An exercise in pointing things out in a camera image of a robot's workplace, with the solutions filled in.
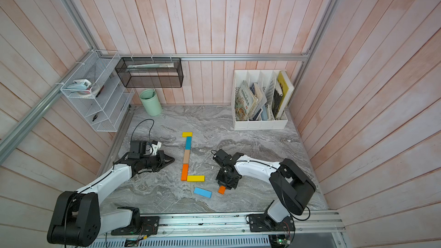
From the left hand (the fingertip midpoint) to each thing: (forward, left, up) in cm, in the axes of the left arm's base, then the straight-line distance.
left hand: (174, 161), depth 85 cm
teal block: (+16, -4, -9) cm, 19 cm away
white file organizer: (+45, -50, +18) cm, 70 cm away
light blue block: (-13, -15, -8) cm, 21 cm away
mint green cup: (+39, +21, +3) cm, 44 cm away
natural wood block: (+6, -4, -8) cm, 11 cm away
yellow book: (+34, -60, +18) cm, 72 cm away
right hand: (-9, -23, -8) cm, 26 cm away
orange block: (-2, -4, -8) cm, 10 cm away
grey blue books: (+31, -50, +3) cm, 59 cm away
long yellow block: (-6, -11, -7) cm, 14 cm away
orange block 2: (-12, -24, -7) cm, 28 cm away
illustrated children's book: (+36, -38, +8) cm, 53 cm away
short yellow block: (+22, -2, -8) cm, 23 cm away
